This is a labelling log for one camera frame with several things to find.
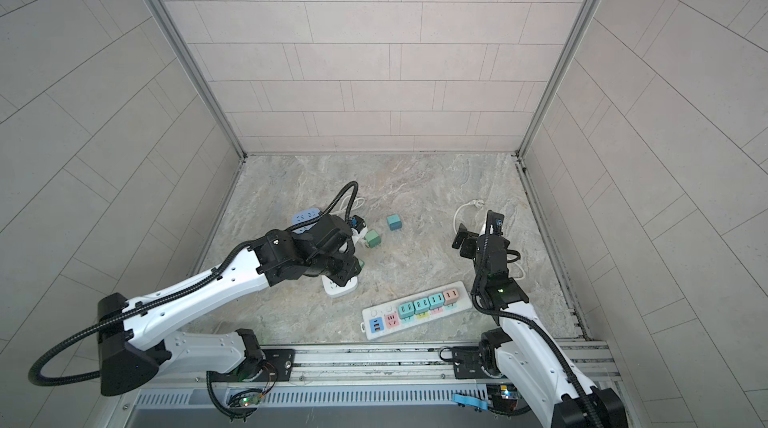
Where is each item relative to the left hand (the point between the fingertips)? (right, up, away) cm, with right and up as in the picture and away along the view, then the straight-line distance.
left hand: (365, 267), depth 71 cm
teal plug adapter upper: (+7, +7, +25) cm, 27 cm away
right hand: (+29, +8, +12) cm, 32 cm away
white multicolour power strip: (+9, -13, +2) cm, 16 cm away
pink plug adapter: (+21, -9, +4) cm, 23 cm away
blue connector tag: (+24, -28, -6) cm, 37 cm away
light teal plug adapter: (+18, -10, +4) cm, 21 cm away
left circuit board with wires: (-25, -27, -7) cm, 38 cm away
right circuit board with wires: (+32, -29, -3) cm, 44 cm away
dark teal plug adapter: (+14, -10, +3) cm, 18 cm away
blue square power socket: (-23, +9, +25) cm, 35 cm away
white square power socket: (-10, -9, +9) cm, 16 cm away
